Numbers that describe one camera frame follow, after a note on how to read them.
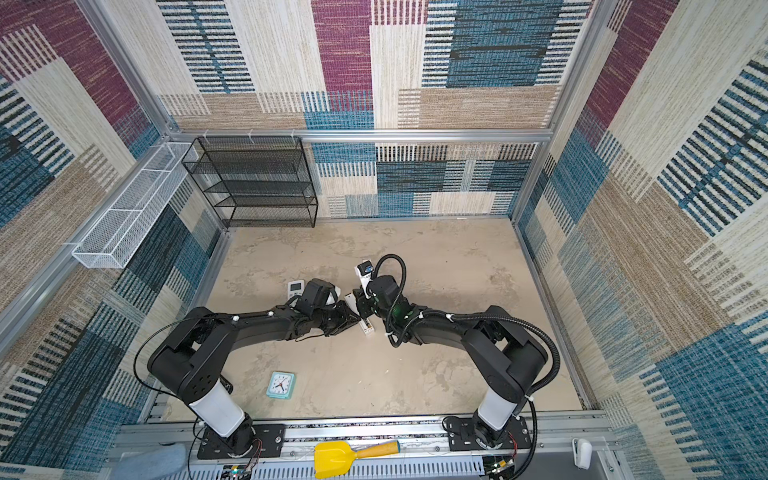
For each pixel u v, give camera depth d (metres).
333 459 0.70
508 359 0.46
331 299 0.78
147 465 0.69
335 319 0.81
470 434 0.73
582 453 0.69
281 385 0.80
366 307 0.79
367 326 0.91
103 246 0.69
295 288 1.00
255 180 1.10
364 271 0.76
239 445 0.65
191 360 0.47
